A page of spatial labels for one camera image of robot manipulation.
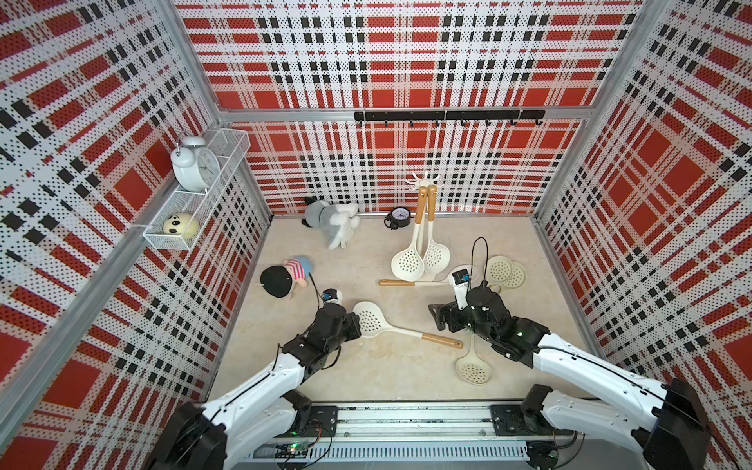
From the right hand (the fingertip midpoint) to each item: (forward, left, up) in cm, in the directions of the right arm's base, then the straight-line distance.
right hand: (448, 302), depth 79 cm
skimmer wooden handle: (+18, +1, -5) cm, 19 cm away
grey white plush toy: (+36, +35, -5) cm, 51 cm away
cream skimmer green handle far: (+19, -22, -13) cm, 31 cm away
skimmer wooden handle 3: (0, +21, -11) cm, 23 cm away
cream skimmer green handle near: (-13, -7, -14) cm, 21 cm away
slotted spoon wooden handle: (+14, +8, -13) cm, 21 cm away
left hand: (0, +24, -8) cm, 26 cm away
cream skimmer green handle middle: (+15, -28, -13) cm, 34 cm away
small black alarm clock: (+46, +13, -13) cm, 49 cm away
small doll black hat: (+12, +52, -8) cm, 54 cm away
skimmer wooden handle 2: (+16, +10, -4) cm, 19 cm away
